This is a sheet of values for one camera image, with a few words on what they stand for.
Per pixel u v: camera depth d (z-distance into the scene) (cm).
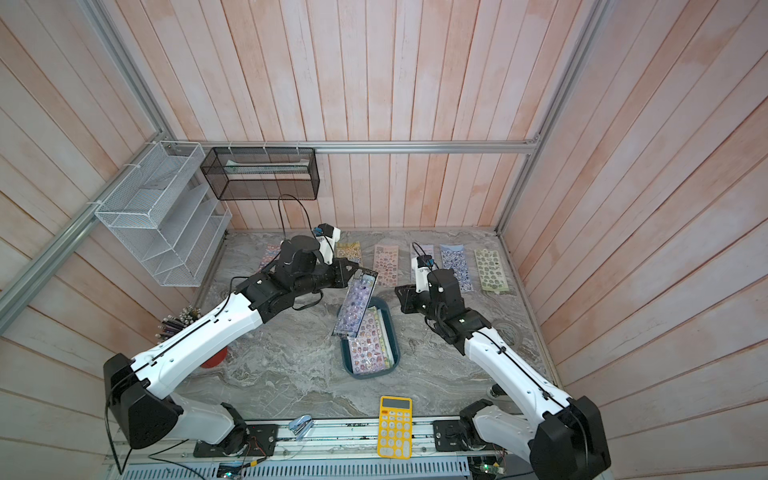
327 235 65
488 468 70
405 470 70
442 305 60
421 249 117
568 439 39
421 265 70
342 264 63
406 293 69
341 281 63
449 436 72
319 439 75
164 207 75
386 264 110
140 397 38
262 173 99
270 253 114
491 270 108
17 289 52
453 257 111
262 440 73
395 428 75
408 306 70
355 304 76
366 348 88
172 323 77
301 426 75
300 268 56
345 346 87
